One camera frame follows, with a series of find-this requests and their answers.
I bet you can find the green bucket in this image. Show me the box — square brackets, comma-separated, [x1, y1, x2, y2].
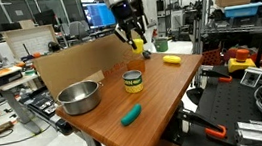
[154, 36, 171, 54]

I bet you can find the cardboard sheet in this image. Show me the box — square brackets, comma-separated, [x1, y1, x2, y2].
[30, 31, 147, 103]

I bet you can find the black tray with orange items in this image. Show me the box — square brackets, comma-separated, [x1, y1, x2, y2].
[0, 64, 26, 88]

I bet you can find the gray office chair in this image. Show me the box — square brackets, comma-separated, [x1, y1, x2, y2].
[67, 19, 91, 41]

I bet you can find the steel pot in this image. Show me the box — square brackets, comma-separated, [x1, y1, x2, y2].
[52, 77, 108, 118]

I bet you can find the yellow labelled tin can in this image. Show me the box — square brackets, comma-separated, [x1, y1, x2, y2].
[121, 69, 145, 95]

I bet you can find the yellow emergency stop button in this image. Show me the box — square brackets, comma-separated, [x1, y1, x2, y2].
[225, 46, 258, 74]

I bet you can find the black keypad device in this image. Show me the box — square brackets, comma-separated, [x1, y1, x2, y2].
[18, 85, 65, 126]

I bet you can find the white side desk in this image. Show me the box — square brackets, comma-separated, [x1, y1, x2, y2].
[0, 62, 47, 139]

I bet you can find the small brown power box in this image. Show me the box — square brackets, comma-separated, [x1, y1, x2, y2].
[0, 120, 15, 135]

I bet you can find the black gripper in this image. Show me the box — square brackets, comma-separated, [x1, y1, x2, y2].
[108, 0, 149, 53]

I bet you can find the orange black bar clamp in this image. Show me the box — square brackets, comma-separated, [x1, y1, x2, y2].
[200, 65, 234, 86]
[176, 104, 229, 145]

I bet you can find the small gray toy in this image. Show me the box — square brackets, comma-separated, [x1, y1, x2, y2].
[141, 49, 152, 60]

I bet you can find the black perforated board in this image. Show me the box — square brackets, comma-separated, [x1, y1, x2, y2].
[168, 63, 262, 146]

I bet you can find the computer monitor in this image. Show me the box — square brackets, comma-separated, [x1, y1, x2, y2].
[81, 0, 118, 31]

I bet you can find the red plastic crate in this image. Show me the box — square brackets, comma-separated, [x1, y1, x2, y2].
[200, 48, 224, 68]

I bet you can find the fiducial tag plate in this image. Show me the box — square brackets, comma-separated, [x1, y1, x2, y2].
[238, 70, 262, 90]

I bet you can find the white framed board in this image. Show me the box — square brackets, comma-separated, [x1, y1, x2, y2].
[0, 23, 60, 62]

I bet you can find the teal toy cucumber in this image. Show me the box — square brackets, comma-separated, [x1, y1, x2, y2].
[118, 102, 144, 128]

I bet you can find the yellow toy corn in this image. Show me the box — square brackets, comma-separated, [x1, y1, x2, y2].
[161, 53, 183, 67]

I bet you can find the blue plastic bin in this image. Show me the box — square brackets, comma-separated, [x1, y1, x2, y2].
[223, 1, 262, 20]

